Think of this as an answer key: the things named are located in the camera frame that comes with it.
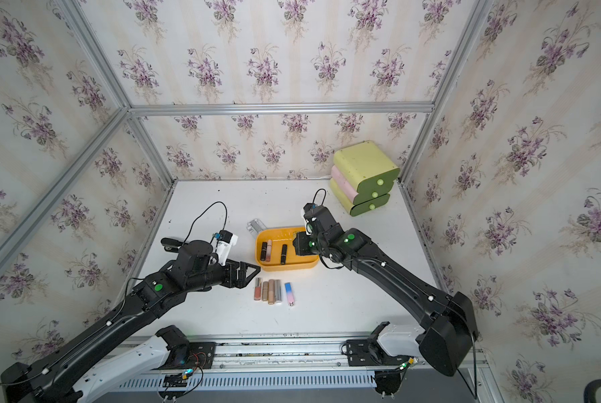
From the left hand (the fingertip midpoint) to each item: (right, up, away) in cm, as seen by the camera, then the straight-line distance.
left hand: (253, 270), depth 71 cm
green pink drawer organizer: (+37, +29, +20) cm, 51 cm away
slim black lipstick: (+7, 0, +24) cm, 25 cm away
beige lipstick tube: (+1, -11, +14) cm, 18 cm away
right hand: (+13, +7, +5) cm, 16 cm away
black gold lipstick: (+15, +8, -5) cm, 17 cm away
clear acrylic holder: (-5, +10, +32) cm, 34 cm away
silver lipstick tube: (+6, -11, +13) cm, 18 cm away
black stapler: (-37, +3, +24) cm, 44 cm away
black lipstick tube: (-1, +1, +24) cm, 24 cm away
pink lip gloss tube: (+1, +1, +24) cm, 24 cm away
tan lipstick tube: (+3, -11, +13) cm, 17 cm away
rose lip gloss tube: (-1, -11, +15) cm, 18 cm away
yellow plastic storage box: (+6, +6, +27) cm, 28 cm away
